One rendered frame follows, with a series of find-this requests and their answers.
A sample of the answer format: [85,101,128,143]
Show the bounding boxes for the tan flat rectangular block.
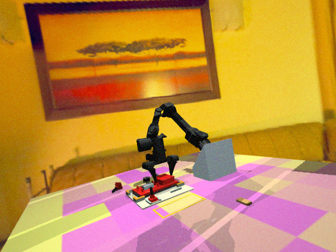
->
[236,197,252,206]

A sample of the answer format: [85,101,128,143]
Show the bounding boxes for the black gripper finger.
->
[167,161,177,175]
[148,168,156,181]

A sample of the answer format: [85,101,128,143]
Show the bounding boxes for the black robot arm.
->
[136,102,211,152]

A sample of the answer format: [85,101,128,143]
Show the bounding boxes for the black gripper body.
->
[142,147,179,170]

